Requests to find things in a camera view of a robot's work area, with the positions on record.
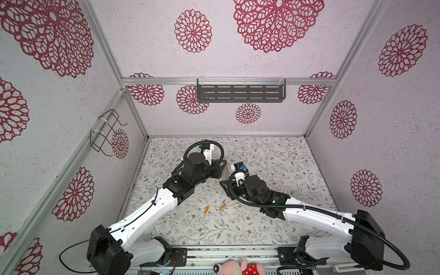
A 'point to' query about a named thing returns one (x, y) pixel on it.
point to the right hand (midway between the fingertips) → (223, 178)
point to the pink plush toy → (232, 267)
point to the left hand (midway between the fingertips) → (223, 164)
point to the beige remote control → (225, 174)
